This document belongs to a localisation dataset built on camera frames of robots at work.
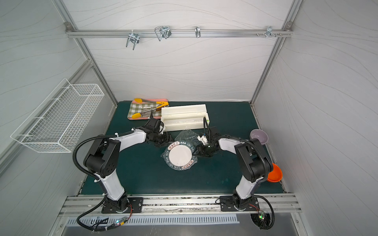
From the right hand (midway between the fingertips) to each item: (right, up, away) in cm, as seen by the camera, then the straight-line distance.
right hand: (196, 154), depth 90 cm
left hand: (-16, +7, +3) cm, 18 cm away
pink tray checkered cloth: (-39, +30, +25) cm, 55 cm away
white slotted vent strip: (-49, -28, -20) cm, 60 cm away
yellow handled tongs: (-26, +33, +25) cm, 49 cm away
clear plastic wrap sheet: (-8, +10, +10) cm, 16 cm away
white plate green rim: (-10, -1, +1) cm, 10 cm away
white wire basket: (-66, +20, -22) cm, 73 cm away
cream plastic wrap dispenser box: (-8, +23, +11) cm, 27 cm away
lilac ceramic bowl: (+43, +11, +8) cm, 45 cm away
